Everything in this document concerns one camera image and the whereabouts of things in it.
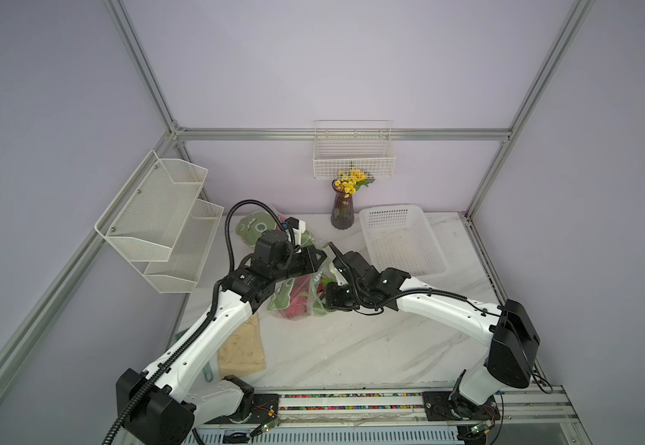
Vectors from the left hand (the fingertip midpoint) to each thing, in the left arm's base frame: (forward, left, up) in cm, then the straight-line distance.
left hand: (325, 258), depth 73 cm
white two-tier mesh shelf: (+12, +49, +3) cm, 50 cm away
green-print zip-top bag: (-3, +14, -16) cm, 22 cm away
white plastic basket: (+30, -31, -26) cm, 50 cm away
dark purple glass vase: (+36, -6, -17) cm, 40 cm away
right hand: (-8, +1, -13) cm, 15 cm away
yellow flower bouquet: (+36, -9, -2) cm, 38 cm away
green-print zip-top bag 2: (+27, +29, -17) cm, 43 cm away
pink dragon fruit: (-6, +8, -12) cm, 15 cm away
